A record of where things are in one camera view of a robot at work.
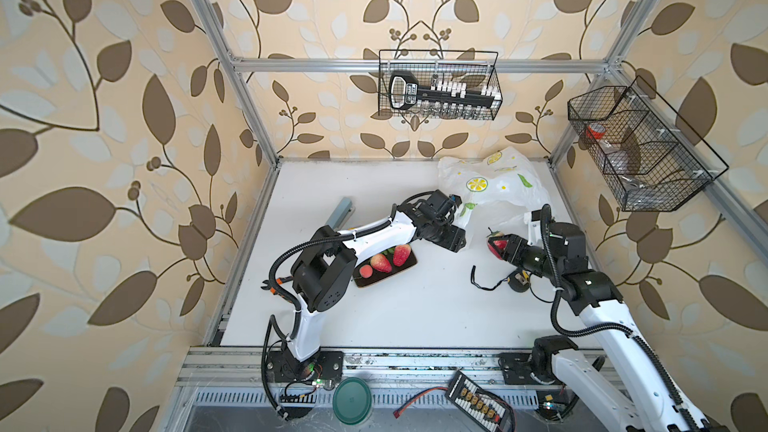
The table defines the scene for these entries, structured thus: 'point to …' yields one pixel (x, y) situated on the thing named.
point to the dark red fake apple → (501, 244)
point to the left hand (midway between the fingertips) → (462, 237)
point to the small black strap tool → (519, 281)
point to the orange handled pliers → (268, 286)
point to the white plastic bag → (496, 191)
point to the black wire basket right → (652, 160)
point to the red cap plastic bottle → (622, 157)
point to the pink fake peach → (366, 271)
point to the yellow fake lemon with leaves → (389, 250)
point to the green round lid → (352, 401)
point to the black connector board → (477, 404)
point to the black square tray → (377, 275)
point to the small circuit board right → (553, 404)
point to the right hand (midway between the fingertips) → (497, 246)
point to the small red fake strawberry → (379, 262)
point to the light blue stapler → (341, 214)
